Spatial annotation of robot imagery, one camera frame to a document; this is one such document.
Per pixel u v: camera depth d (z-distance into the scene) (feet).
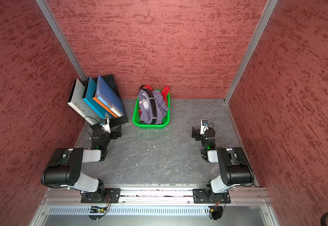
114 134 2.74
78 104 2.77
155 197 2.49
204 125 2.59
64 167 1.53
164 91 3.64
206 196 2.42
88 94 2.72
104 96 2.80
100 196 2.23
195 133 2.78
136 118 3.21
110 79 3.56
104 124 2.60
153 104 3.09
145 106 3.20
